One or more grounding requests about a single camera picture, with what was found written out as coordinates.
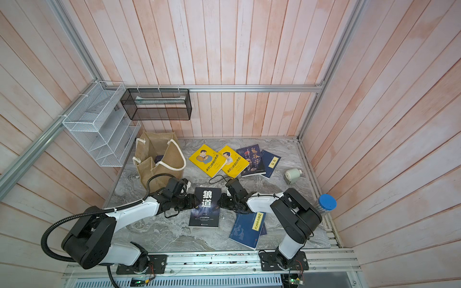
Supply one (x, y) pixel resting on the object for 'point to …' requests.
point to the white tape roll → (293, 175)
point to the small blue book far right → (271, 161)
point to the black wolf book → (207, 213)
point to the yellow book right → (235, 164)
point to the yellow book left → (207, 159)
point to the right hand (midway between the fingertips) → (218, 202)
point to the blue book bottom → (247, 228)
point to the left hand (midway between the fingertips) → (196, 205)
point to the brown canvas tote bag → (158, 152)
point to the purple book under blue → (263, 231)
